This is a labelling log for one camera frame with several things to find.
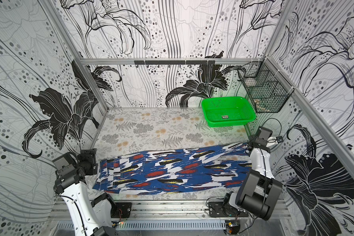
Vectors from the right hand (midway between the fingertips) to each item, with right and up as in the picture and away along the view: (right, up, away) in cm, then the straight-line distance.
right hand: (260, 135), depth 85 cm
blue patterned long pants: (-61, -21, 0) cm, 64 cm away
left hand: (-88, -9, -9) cm, 89 cm away
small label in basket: (-12, +12, +28) cm, 33 cm away
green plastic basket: (-10, +16, +29) cm, 35 cm away
